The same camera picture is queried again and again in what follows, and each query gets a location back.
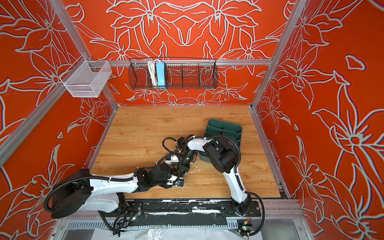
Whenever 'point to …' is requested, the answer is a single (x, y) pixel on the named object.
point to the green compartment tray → (218, 127)
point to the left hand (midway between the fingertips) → (175, 170)
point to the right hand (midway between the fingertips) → (177, 174)
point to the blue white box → (161, 74)
